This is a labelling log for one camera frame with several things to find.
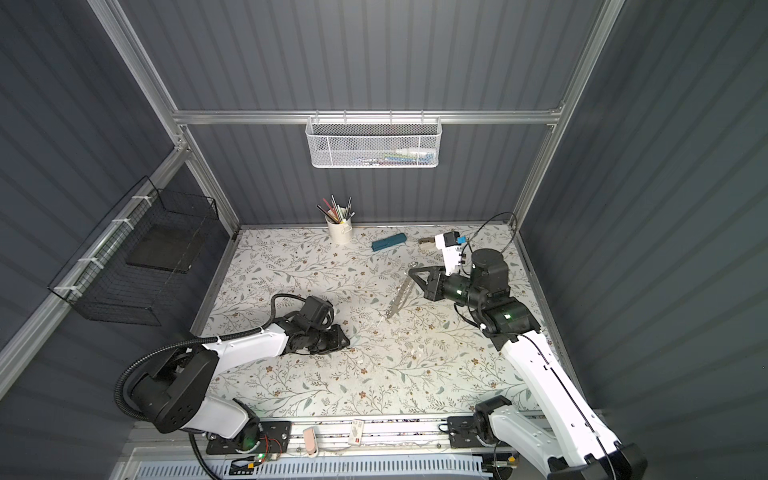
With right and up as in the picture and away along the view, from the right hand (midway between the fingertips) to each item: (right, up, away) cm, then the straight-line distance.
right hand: (414, 275), depth 67 cm
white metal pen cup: (-24, +13, +44) cm, 52 cm away
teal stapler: (-4, +11, +48) cm, 49 cm away
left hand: (-18, -22, +21) cm, 35 cm away
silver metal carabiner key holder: (-3, -3, +1) cm, 4 cm away
